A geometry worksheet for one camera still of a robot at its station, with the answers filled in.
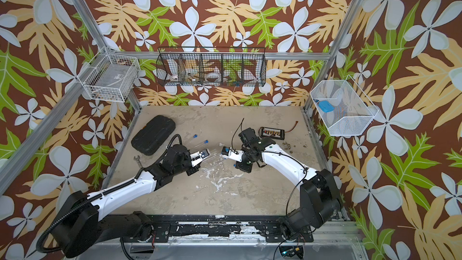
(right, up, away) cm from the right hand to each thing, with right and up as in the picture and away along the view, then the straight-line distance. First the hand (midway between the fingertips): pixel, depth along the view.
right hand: (237, 162), depth 85 cm
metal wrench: (-54, -1, +11) cm, 55 cm away
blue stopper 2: (-17, +8, +18) cm, 26 cm away
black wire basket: (-14, +50, +12) cm, 53 cm away
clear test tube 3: (-13, -4, +9) cm, 16 cm away
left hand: (-18, +5, 0) cm, 18 cm away
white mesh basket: (+50, +24, -3) cm, 56 cm away
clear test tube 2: (-11, +1, +12) cm, 17 cm away
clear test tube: (-22, +6, +17) cm, 28 cm away
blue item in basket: (+43, +27, 0) cm, 50 cm away
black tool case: (-47, +12, +13) cm, 50 cm away
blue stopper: (-25, +11, +20) cm, 34 cm away
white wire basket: (-62, +41, +1) cm, 74 cm away
